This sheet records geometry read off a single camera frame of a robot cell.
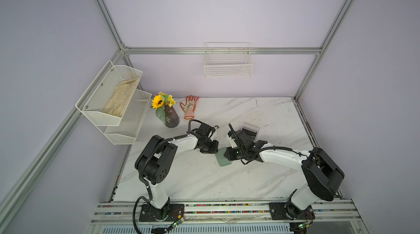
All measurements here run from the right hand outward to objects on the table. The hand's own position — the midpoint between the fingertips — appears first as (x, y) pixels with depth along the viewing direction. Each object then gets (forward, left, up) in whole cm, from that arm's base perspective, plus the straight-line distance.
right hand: (221, 157), depth 86 cm
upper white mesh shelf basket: (+18, +55, +27) cm, 64 cm away
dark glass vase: (+24, +30, +4) cm, 39 cm away
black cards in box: (+15, -18, -1) cm, 24 cm away
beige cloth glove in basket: (+18, +50, +26) cm, 59 cm away
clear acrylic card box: (+16, -19, 0) cm, 25 cm away
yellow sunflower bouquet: (+23, +33, +19) cm, 45 cm away
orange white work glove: (+38, +21, -2) cm, 43 cm away
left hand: (+5, +3, -4) cm, 8 cm away
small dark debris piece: (+25, +2, -6) cm, 26 cm away
